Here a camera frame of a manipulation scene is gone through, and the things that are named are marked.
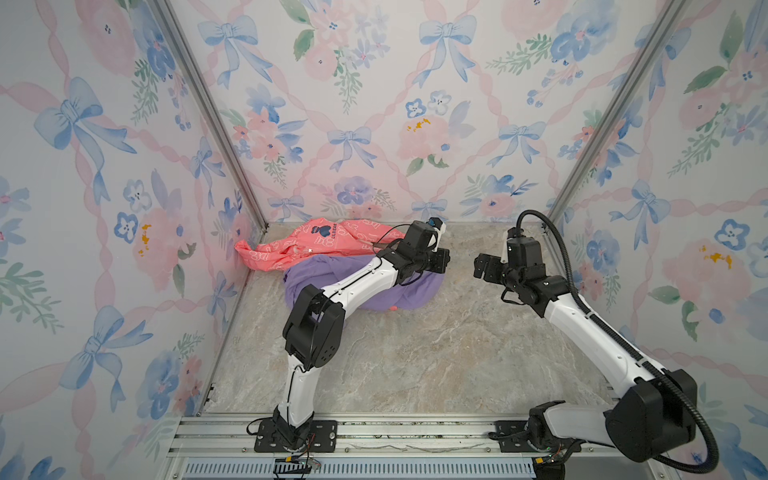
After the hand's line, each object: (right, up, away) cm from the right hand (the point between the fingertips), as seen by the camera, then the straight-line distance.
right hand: (489, 261), depth 84 cm
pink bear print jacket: (-53, +7, +20) cm, 57 cm away
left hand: (-9, +1, +2) cm, 10 cm away
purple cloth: (-49, -3, +8) cm, 49 cm away
